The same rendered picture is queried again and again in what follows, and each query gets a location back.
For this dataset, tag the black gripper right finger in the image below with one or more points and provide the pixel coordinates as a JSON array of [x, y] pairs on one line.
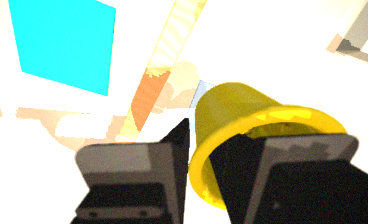
[[241, 164]]

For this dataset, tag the yellow cup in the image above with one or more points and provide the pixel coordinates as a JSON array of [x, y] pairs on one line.
[[235, 107]]

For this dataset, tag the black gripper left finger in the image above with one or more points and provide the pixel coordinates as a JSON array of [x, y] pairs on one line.
[[164, 161]]

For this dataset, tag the light brown wooden block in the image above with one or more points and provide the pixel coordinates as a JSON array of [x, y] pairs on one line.
[[178, 26]]

